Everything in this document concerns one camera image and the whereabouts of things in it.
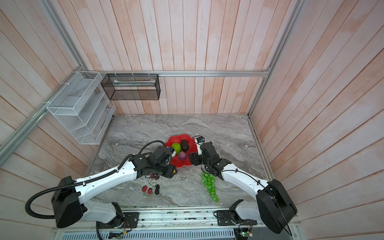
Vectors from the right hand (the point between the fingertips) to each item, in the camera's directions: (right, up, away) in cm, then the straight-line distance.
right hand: (193, 153), depth 86 cm
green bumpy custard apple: (-10, +2, +8) cm, 13 cm away
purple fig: (-7, -3, +6) cm, 10 cm away
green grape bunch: (+9, -15, -4) cm, 18 cm away
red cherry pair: (-25, -14, +2) cm, 29 cm away
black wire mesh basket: (-43, +44, +18) cm, 65 cm away
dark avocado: (-6, +3, +12) cm, 14 cm away
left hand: (-12, -10, -8) cm, 18 cm away
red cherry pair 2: (-28, -20, -4) cm, 34 cm away
